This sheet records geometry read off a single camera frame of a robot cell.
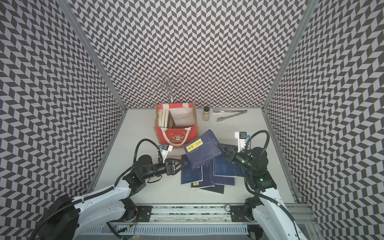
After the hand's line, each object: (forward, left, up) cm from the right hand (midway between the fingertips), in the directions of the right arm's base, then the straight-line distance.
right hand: (218, 148), depth 70 cm
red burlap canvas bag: (+30, +26, -18) cm, 43 cm away
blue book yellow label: (-5, +15, -21) cm, 26 cm away
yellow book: (+22, +32, -2) cm, 39 cm away
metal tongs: (+45, -23, -23) cm, 55 cm away
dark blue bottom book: (-12, -1, -22) cm, 25 cm away
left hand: (-5, +16, -7) cm, 18 cm away
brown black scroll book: (+26, +28, -12) cm, 40 cm away
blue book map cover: (-5, +5, -20) cm, 21 cm away
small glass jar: (+38, +4, -16) cm, 41 cm away
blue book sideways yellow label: (+1, +7, -2) cm, 8 cm away
